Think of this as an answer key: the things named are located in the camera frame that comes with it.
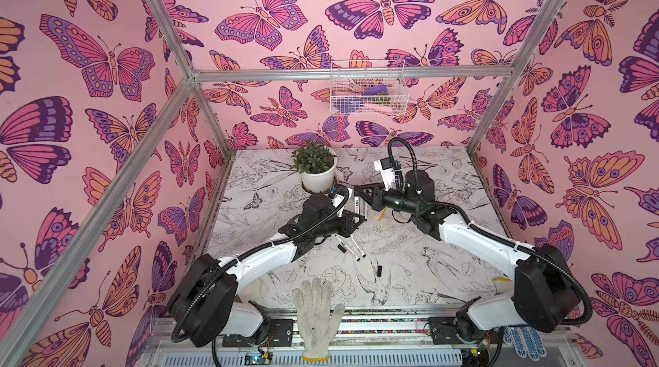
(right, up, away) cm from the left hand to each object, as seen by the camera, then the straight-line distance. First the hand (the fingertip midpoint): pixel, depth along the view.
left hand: (364, 216), depth 79 cm
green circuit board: (-32, -39, -7) cm, 51 cm away
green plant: (-17, +19, +14) cm, 29 cm away
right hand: (-2, +9, -2) cm, 9 cm away
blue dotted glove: (+44, -34, -7) cm, 56 cm away
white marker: (-2, +4, -2) cm, 5 cm away
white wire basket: (+3, +45, +16) cm, 48 cm away
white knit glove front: (-14, -31, -4) cm, 35 cm away
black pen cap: (+6, -19, +6) cm, 21 cm away
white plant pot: (-14, +10, +16) cm, 24 cm away
